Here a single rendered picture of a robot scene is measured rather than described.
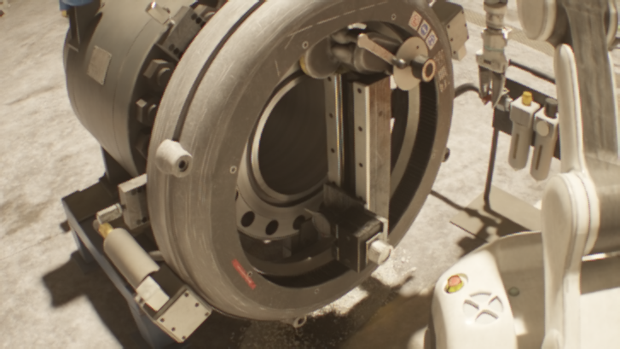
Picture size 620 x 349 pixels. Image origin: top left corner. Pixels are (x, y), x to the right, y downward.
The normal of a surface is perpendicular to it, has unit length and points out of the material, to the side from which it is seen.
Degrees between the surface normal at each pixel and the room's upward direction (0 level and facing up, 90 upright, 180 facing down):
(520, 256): 69
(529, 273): 0
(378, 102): 90
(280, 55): 90
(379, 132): 90
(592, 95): 57
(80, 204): 0
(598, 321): 34
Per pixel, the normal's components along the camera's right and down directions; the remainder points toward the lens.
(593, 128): 0.00, 0.00
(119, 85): -0.66, 0.00
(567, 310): -0.01, -0.32
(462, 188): -0.02, -0.84
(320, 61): 0.69, 0.38
